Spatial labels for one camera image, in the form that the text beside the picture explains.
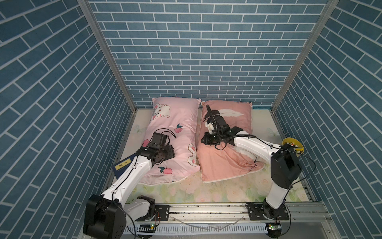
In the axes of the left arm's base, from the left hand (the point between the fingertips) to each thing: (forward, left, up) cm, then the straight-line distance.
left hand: (174, 153), depth 83 cm
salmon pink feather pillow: (-3, -33, -3) cm, 33 cm away
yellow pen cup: (+4, -72, +3) cm, 72 cm away
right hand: (+7, -16, +2) cm, 18 cm away
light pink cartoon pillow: (+28, 0, 0) cm, 28 cm away
